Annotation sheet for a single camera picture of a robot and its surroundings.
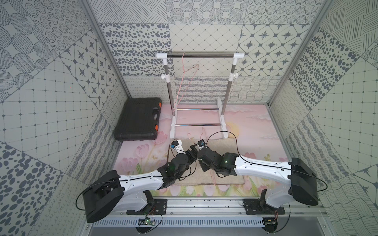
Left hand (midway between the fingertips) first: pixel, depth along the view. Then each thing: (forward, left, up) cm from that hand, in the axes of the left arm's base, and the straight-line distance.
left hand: (197, 142), depth 78 cm
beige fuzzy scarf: (+7, -16, -16) cm, 23 cm away
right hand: (-6, -4, -8) cm, 10 cm away
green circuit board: (-34, +25, -18) cm, 46 cm away
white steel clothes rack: (+44, +20, -14) cm, 51 cm away
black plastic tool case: (+23, +42, -9) cm, 48 cm away
